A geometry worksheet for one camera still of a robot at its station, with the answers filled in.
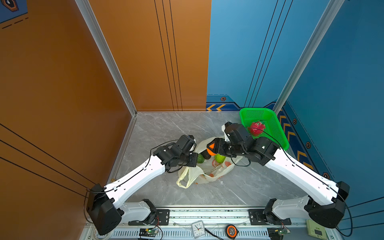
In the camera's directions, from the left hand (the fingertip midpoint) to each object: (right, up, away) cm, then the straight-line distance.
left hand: (197, 158), depth 76 cm
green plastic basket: (+54, +14, +29) cm, 63 cm away
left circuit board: (-22, -34, -6) cm, 41 cm away
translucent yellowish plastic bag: (+8, -9, +15) cm, 19 cm away
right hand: (+6, +7, -8) cm, 12 cm away
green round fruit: (+13, -2, +11) cm, 17 cm away
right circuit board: (+40, -33, -7) cm, 52 cm away
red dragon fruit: (+40, +15, +23) cm, 48 cm away
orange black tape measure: (+16, -31, -9) cm, 36 cm away
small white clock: (0, -31, -7) cm, 32 cm away
